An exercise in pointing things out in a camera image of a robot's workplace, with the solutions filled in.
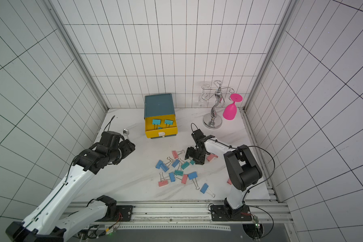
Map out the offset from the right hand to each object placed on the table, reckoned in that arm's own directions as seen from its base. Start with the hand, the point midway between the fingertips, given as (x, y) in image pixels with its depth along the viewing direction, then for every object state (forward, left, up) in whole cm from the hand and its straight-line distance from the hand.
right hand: (185, 160), depth 90 cm
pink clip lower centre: (-11, 0, -1) cm, 11 cm away
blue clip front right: (-16, -12, -2) cm, 20 cm away
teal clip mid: (-3, 0, -1) cm, 3 cm away
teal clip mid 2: (-1, -4, 0) cm, 5 cm away
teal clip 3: (+12, +16, +15) cm, 25 cm away
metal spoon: (+18, +43, +1) cm, 46 cm away
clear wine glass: (+31, -10, +26) cm, 42 cm away
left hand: (-5, +28, +17) cm, 34 cm away
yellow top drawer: (+7, +19, +18) cm, 27 cm away
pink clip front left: (-14, +12, -1) cm, 18 cm away
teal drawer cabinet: (+26, +18, +21) cm, 38 cm away
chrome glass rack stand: (+32, -20, +26) cm, 46 cm away
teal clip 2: (+16, +18, +16) cm, 29 cm away
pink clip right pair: (+4, -16, -1) cm, 17 cm away
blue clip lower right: (-9, -5, -2) cm, 10 cm away
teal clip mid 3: (+17, +11, +16) cm, 26 cm away
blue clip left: (-5, +16, +1) cm, 17 cm away
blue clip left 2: (-6, +12, 0) cm, 13 cm away
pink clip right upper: (+4, -19, -1) cm, 20 cm away
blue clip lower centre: (-10, +7, -1) cm, 12 cm away
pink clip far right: (-11, -26, 0) cm, 28 cm away
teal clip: (-7, +3, -2) cm, 8 cm away
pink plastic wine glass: (+28, -28, +15) cm, 43 cm away
